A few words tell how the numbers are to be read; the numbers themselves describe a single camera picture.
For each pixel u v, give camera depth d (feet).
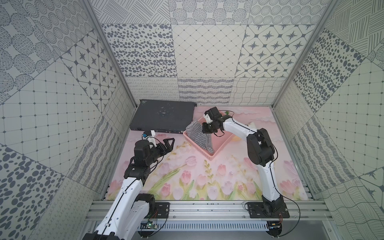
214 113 2.68
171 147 2.32
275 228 2.35
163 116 3.61
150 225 2.30
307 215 2.43
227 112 3.77
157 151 2.28
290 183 2.72
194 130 3.20
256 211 2.40
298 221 2.25
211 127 2.83
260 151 1.87
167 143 2.31
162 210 2.43
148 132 2.35
